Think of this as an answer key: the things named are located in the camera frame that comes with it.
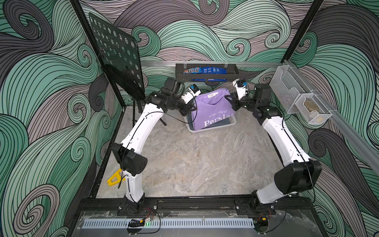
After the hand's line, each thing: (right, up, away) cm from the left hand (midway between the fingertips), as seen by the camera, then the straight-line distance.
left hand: (195, 105), depth 74 cm
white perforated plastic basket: (+10, -14, +19) cm, 26 cm away
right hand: (+19, +6, +3) cm, 20 cm away
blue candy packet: (+8, +24, +18) cm, 31 cm away
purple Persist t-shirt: (+8, -1, +2) cm, 9 cm away
